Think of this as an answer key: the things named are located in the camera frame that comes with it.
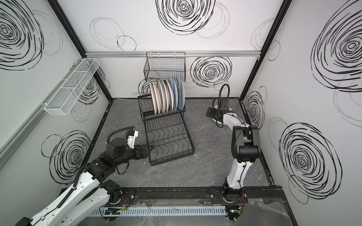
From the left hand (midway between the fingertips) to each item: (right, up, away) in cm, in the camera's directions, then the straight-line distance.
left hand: (149, 147), depth 75 cm
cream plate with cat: (+38, +22, +11) cm, 46 cm away
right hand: (+39, +18, +24) cm, 49 cm away
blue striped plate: (+17, +30, +9) cm, 35 cm away
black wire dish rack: (+8, +2, +19) cm, 21 cm away
